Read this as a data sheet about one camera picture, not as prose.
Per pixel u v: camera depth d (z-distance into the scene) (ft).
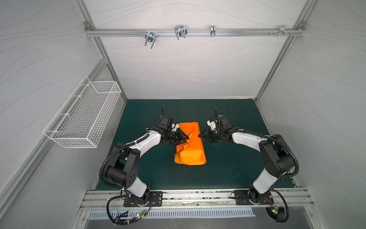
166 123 2.35
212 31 2.57
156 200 2.41
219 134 2.42
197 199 2.46
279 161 1.55
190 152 2.75
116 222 2.21
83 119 2.26
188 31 2.52
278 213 2.36
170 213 2.30
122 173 1.45
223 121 2.41
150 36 2.61
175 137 2.51
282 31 2.51
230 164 2.99
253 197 2.15
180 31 2.51
